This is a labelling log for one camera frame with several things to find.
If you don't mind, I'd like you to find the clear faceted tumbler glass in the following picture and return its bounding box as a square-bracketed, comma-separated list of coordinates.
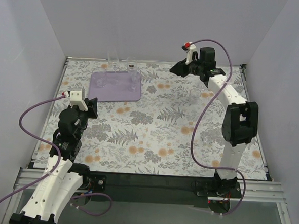
[93, 68, 107, 88]

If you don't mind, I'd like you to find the clear plain drinking glass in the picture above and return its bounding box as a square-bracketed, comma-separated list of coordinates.
[107, 49, 120, 73]

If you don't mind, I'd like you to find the clear champagne flute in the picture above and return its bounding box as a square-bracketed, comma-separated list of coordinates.
[126, 57, 139, 92]

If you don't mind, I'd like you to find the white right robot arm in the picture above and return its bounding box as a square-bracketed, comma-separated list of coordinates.
[170, 42, 259, 195]

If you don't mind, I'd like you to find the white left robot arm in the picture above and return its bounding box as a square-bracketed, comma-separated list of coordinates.
[9, 98, 98, 224]

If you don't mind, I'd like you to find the lilac plastic tray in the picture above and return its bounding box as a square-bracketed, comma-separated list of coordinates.
[88, 71, 142, 102]

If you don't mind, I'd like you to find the clear small tumbler glass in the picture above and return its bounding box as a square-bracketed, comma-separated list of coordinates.
[189, 88, 202, 104]

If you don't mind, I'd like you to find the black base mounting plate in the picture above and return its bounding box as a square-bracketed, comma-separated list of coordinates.
[71, 168, 241, 208]

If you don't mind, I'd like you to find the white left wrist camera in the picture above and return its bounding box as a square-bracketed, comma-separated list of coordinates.
[62, 89, 88, 111]

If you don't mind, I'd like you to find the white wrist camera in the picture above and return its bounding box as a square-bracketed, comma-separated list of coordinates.
[62, 89, 88, 111]
[182, 42, 197, 65]

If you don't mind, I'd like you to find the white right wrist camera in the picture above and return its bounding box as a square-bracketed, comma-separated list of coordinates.
[182, 42, 197, 65]

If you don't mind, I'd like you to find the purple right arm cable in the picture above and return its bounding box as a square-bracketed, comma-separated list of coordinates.
[181, 38, 255, 218]

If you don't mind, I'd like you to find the aluminium frame rail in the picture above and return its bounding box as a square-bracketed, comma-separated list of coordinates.
[14, 168, 287, 203]

